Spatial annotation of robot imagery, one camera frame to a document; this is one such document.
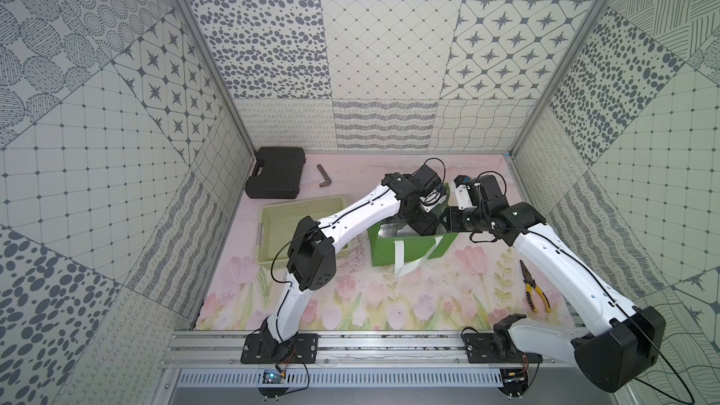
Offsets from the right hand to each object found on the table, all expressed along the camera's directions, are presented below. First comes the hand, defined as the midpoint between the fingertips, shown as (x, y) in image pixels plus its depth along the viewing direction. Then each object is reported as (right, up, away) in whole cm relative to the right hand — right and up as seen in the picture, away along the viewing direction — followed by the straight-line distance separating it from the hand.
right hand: (447, 222), depth 79 cm
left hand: (-5, 0, +3) cm, 6 cm away
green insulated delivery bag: (-16, -5, -5) cm, 18 cm away
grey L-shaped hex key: (-41, +14, +35) cm, 56 cm away
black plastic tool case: (-59, +14, +30) cm, 68 cm away
